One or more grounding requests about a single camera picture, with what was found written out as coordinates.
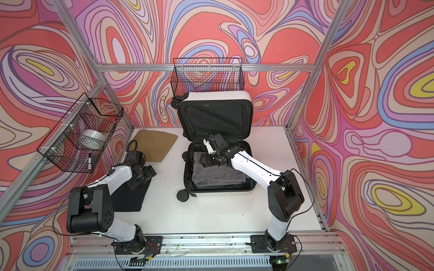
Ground grey fluffy towel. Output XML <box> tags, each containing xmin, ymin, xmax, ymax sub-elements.
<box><xmin>192</xmin><ymin>152</ymin><xmax>246</xmax><ymax>187</ymax></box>

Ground black marker pen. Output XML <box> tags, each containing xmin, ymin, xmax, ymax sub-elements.
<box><xmin>88</xmin><ymin>152</ymin><xmax>93</xmax><ymax>172</ymax></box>

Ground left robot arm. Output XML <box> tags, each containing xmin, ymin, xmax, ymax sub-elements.
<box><xmin>66</xmin><ymin>161</ymin><xmax>156</xmax><ymax>254</ymax></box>

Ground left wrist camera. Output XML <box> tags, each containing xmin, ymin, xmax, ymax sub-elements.
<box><xmin>125</xmin><ymin>150</ymin><xmax>146</xmax><ymax>165</ymax></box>

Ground detached black suitcase wheel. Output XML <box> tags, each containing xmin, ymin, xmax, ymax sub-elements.
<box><xmin>176</xmin><ymin>189</ymin><xmax>197</xmax><ymax>203</ymax></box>

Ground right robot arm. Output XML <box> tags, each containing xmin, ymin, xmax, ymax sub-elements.
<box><xmin>200</xmin><ymin>133</ymin><xmax>305</xmax><ymax>251</ymax></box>

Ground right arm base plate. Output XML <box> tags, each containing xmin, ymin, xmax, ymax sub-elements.
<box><xmin>246</xmin><ymin>234</ymin><xmax>297</xmax><ymax>255</ymax></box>

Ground black and white suitcase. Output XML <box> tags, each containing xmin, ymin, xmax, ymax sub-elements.
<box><xmin>171</xmin><ymin>90</ymin><xmax>256</xmax><ymax>196</ymax></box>

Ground aluminium front rail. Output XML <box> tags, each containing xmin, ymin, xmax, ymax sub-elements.
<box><xmin>67</xmin><ymin>231</ymin><xmax>347</xmax><ymax>257</ymax></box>

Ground left wall wire basket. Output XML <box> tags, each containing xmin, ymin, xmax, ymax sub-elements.
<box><xmin>37</xmin><ymin>94</ymin><xmax>124</xmax><ymax>173</ymax></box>

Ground khaki folded garment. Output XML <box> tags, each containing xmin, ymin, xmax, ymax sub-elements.
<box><xmin>133</xmin><ymin>129</ymin><xmax>178</xmax><ymax>163</ymax></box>

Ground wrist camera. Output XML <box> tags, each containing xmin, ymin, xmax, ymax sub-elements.
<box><xmin>125</xmin><ymin>150</ymin><xmax>146</xmax><ymax>165</ymax></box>
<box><xmin>203</xmin><ymin>138</ymin><xmax>217</xmax><ymax>155</ymax></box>

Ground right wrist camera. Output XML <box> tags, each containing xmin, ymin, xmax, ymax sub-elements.
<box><xmin>203</xmin><ymin>138</ymin><xmax>217</xmax><ymax>155</ymax></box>

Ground back wall wire basket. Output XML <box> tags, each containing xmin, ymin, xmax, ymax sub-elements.
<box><xmin>170</xmin><ymin>57</ymin><xmax>245</xmax><ymax>97</ymax></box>

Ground green circuit board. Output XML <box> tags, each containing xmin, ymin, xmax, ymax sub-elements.
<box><xmin>130</xmin><ymin>257</ymin><xmax>153</xmax><ymax>265</ymax></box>

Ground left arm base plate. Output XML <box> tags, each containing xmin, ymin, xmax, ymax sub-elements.
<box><xmin>112</xmin><ymin>236</ymin><xmax>163</xmax><ymax>256</ymax></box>

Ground wall wire basket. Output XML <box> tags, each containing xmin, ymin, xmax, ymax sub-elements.
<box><xmin>170</xmin><ymin>57</ymin><xmax>245</xmax><ymax>97</ymax></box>
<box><xmin>37</xmin><ymin>94</ymin><xmax>124</xmax><ymax>173</ymax></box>

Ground black garment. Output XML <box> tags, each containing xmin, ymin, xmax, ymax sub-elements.
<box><xmin>107</xmin><ymin>173</ymin><xmax>151</xmax><ymax>212</ymax></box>

